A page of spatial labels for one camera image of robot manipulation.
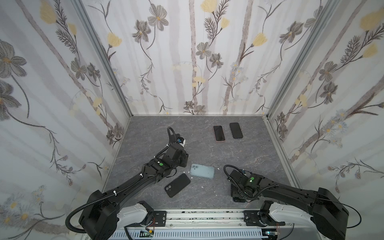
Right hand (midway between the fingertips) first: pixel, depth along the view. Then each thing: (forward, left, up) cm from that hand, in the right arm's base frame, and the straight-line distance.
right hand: (231, 192), depth 83 cm
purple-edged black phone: (+43, +3, -4) cm, 43 cm away
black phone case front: (+3, +32, -2) cm, 32 cm away
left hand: (+18, +28, +13) cm, 36 cm away
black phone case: (+45, -10, -2) cm, 46 cm away
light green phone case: (+12, +16, -2) cm, 20 cm away
